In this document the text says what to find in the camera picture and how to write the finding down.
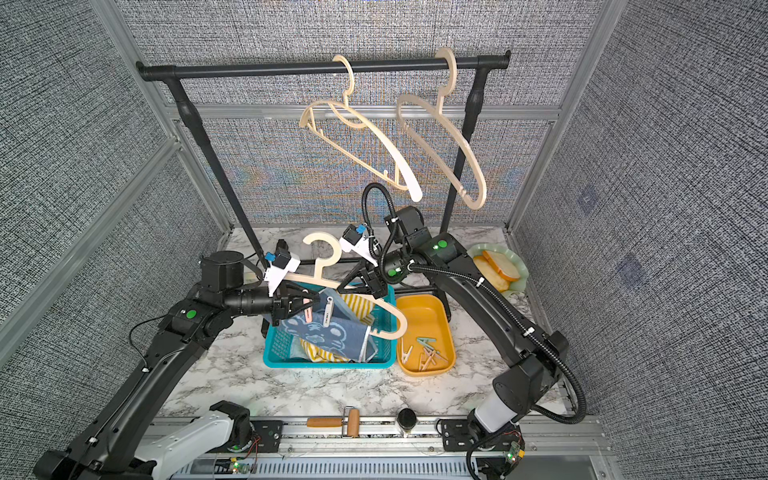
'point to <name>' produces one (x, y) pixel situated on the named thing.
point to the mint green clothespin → (425, 341)
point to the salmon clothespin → (308, 312)
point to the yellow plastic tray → (427, 347)
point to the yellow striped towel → (363, 309)
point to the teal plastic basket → (278, 349)
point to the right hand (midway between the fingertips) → (343, 283)
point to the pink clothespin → (436, 355)
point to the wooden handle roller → (350, 422)
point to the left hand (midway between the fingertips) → (320, 296)
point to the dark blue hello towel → (345, 336)
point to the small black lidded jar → (407, 419)
